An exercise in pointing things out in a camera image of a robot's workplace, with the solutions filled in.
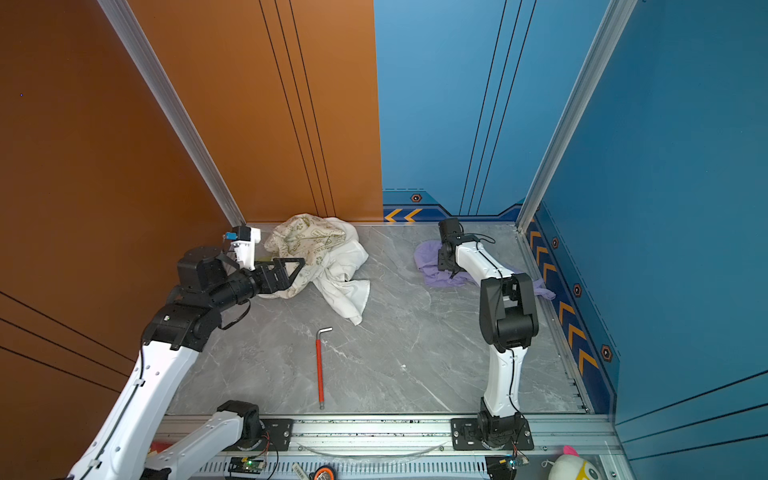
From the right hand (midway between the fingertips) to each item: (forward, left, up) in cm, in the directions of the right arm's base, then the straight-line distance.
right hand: (451, 263), depth 100 cm
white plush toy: (-56, -19, -2) cm, 59 cm away
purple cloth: (+4, +8, -2) cm, 9 cm away
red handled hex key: (-32, +41, -6) cm, 52 cm away
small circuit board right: (-54, -9, -7) cm, 56 cm away
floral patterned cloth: (+10, +51, +3) cm, 52 cm away
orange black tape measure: (-57, +35, -4) cm, 67 cm away
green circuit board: (-55, +55, -7) cm, 78 cm away
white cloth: (-11, +35, -3) cm, 36 cm away
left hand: (-20, +42, +27) cm, 54 cm away
